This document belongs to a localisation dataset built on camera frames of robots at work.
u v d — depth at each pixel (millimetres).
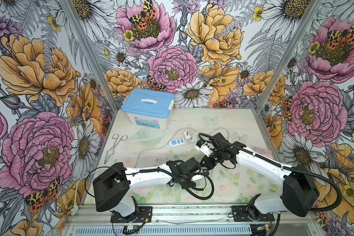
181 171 619
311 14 739
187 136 964
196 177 717
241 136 1050
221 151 643
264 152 935
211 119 1161
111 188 431
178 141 990
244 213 745
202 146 747
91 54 891
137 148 973
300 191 419
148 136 1048
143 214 749
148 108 1001
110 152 967
